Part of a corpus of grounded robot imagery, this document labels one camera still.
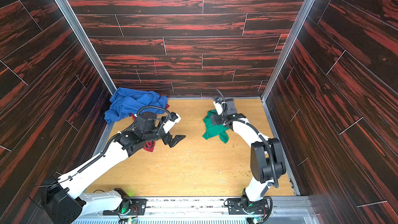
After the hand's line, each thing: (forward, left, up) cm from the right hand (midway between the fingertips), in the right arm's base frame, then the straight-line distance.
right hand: (223, 113), depth 94 cm
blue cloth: (+9, +66, -1) cm, 66 cm away
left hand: (-19, +23, +11) cm, 32 cm away
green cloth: (-5, +5, -12) cm, 14 cm away
